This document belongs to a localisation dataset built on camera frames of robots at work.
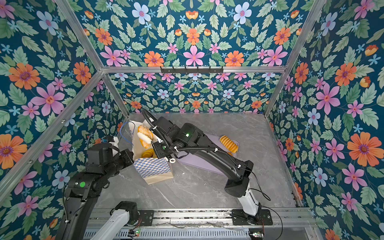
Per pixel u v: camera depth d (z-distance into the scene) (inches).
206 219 29.4
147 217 29.0
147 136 25.8
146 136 25.9
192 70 36.7
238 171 17.5
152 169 28.8
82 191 16.2
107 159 19.4
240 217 27.9
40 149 22.6
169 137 17.9
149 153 35.5
